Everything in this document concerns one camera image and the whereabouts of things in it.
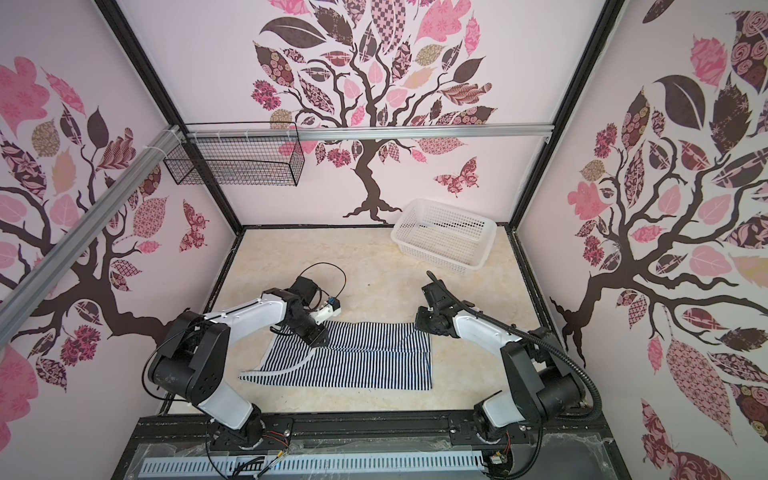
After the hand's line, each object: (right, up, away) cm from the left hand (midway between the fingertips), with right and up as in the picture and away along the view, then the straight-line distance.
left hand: (321, 343), depth 89 cm
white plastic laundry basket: (+43, +35, +29) cm, 62 cm away
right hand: (+31, +7, +3) cm, 32 cm away
